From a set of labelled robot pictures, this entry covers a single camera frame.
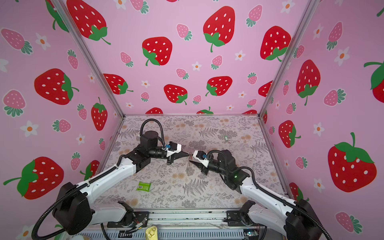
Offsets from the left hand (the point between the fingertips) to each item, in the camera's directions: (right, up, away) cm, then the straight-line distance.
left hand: (188, 153), depth 71 cm
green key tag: (+26, +5, +37) cm, 45 cm away
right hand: (+2, -2, +2) cm, 4 cm away
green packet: (-26, -21, +13) cm, 36 cm away
